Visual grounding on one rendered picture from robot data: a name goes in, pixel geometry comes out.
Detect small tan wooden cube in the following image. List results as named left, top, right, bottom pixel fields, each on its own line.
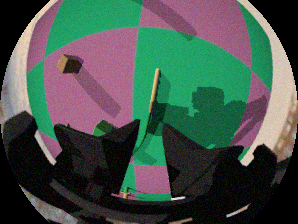
left=57, top=53, right=78, bottom=73

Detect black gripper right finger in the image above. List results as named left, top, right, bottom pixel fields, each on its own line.
left=162, top=124, right=245, bottom=198

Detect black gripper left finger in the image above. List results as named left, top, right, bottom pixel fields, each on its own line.
left=53, top=119, right=140, bottom=194

